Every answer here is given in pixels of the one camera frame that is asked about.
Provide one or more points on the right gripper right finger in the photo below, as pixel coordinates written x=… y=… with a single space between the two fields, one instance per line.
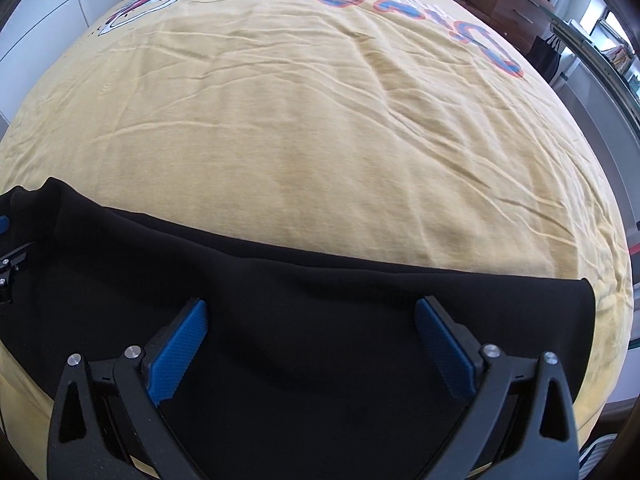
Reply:
x=519 y=422

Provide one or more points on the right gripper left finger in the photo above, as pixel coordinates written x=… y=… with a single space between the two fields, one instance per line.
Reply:
x=106 y=411

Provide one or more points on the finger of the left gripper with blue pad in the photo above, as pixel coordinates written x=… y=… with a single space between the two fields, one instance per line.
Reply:
x=11 y=258

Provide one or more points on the black pants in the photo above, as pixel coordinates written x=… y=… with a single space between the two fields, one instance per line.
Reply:
x=312 y=366

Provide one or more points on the white mesh chair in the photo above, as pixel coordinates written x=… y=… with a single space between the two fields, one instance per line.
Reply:
x=594 y=454

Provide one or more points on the white wardrobe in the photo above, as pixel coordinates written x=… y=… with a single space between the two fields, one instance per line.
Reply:
x=36 y=34

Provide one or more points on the yellow printed bed cover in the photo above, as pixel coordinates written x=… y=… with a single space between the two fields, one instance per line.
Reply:
x=393 y=131

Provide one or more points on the white desk with shelf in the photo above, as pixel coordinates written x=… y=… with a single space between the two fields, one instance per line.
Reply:
x=608 y=114

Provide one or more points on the black bag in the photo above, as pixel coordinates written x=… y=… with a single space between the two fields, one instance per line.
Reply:
x=545 y=56

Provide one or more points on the brown wooden dresser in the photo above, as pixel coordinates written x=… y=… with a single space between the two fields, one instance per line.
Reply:
x=520 y=22

